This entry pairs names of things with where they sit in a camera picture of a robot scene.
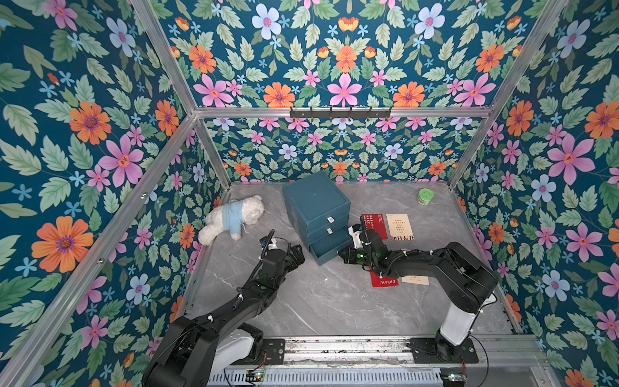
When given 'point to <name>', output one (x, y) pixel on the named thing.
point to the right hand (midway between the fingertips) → (343, 248)
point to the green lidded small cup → (425, 196)
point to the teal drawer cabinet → (321, 210)
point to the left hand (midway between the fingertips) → (296, 250)
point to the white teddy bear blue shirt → (231, 216)
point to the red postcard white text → (375, 222)
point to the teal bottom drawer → (326, 251)
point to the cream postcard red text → (400, 227)
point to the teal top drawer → (327, 223)
